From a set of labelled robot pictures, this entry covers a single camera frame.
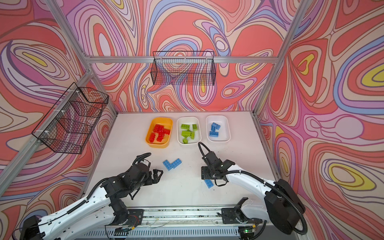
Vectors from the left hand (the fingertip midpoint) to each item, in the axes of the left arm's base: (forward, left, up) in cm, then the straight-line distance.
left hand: (156, 174), depth 80 cm
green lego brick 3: (+33, -15, -7) cm, 37 cm away
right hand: (0, -29, -6) cm, 30 cm away
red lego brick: (+28, +8, -5) cm, 30 cm away
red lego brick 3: (+36, +7, -6) cm, 37 cm away
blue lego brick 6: (-3, -29, -6) cm, 30 cm away
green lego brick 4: (+31, -20, -6) cm, 37 cm away
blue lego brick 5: (+9, -10, -7) cm, 15 cm away
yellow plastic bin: (+41, -1, -6) cm, 42 cm away
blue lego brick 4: (+8, -4, -7) cm, 12 cm away
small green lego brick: (+25, -15, -6) cm, 30 cm away
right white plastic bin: (+31, -43, -7) cm, 53 cm away
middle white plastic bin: (+42, -18, -4) cm, 46 cm away
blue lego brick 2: (+31, -35, -6) cm, 47 cm away
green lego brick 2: (+37, -21, -6) cm, 43 cm away
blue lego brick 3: (+35, -34, -4) cm, 49 cm away
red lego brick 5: (+33, -1, -5) cm, 33 cm away
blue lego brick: (+37, -38, -5) cm, 53 cm away
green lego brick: (+38, -14, -6) cm, 41 cm away
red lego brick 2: (+28, +3, -6) cm, 29 cm away
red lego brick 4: (+37, +4, -6) cm, 37 cm away
